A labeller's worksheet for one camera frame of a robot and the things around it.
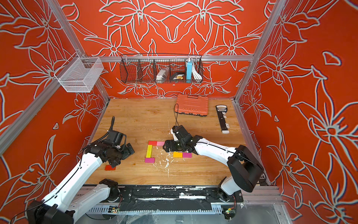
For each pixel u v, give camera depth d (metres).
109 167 0.69
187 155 0.87
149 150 0.89
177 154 0.88
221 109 1.10
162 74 0.92
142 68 1.00
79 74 0.92
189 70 0.86
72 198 0.43
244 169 0.43
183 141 0.65
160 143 0.93
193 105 1.11
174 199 0.73
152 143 0.92
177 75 0.86
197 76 0.91
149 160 0.86
